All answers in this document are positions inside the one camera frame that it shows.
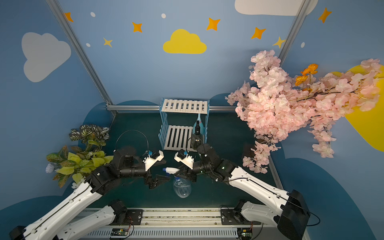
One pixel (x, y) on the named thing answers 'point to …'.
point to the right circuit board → (245, 233)
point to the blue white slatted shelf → (176, 137)
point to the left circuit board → (119, 232)
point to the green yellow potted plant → (80, 161)
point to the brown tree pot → (247, 151)
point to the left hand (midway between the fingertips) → (167, 166)
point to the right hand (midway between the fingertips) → (178, 169)
